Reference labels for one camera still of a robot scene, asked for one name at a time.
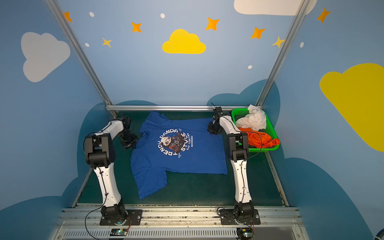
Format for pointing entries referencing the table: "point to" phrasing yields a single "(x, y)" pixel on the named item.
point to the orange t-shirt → (259, 140)
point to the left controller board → (118, 232)
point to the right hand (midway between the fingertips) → (212, 130)
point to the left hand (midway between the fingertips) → (137, 145)
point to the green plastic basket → (269, 131)
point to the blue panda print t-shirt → (164, 145)
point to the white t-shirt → (256, 120)
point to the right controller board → (244, 233)
